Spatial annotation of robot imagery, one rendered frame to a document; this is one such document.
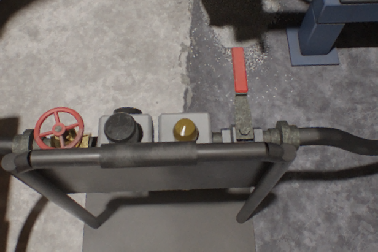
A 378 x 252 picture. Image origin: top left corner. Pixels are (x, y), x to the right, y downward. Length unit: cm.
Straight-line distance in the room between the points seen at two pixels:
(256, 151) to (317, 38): 72
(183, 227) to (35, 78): 60
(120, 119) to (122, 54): 66
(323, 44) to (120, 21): 60
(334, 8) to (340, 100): 28
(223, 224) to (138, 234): 21
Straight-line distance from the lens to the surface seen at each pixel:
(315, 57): 128
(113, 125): 61
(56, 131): 63
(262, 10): 135
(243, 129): 63
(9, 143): 71
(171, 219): 107
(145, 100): 118
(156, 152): 52
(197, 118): 65
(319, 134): 68
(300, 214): 111
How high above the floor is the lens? 106
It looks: 66 degrees down
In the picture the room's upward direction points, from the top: straight up
